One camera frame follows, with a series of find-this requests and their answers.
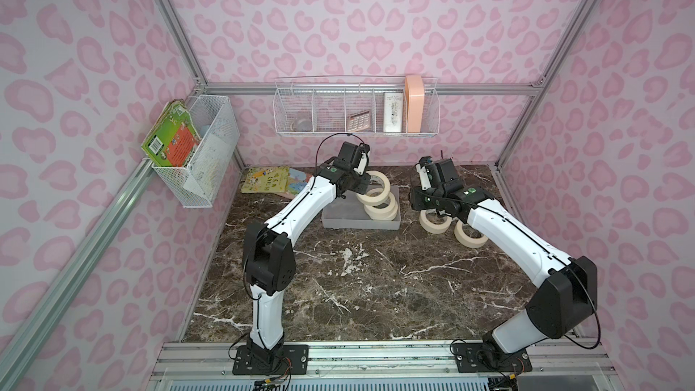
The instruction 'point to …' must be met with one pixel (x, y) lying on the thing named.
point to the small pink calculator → (358, 121)
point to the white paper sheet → (211, 153)
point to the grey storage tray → (349, 213)
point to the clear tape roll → (302, 121)
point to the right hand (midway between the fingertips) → (413, 193)
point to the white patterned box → (393, 103)
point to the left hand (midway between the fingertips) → (362, 175)
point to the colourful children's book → (283, 180)
